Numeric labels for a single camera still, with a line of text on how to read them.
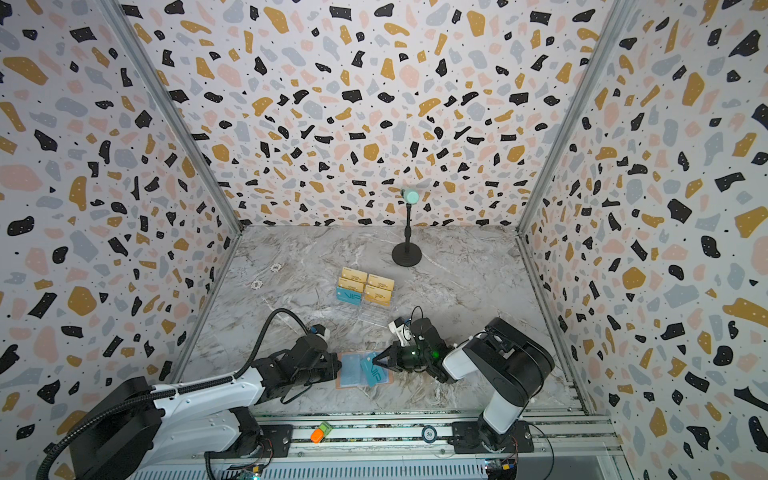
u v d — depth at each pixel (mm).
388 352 818
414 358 777
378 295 945
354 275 948
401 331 835
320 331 795
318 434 728
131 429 404
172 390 462
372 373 832
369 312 974
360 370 850
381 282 942
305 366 665
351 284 948
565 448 750
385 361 847
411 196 835
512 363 483
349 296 950
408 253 1125
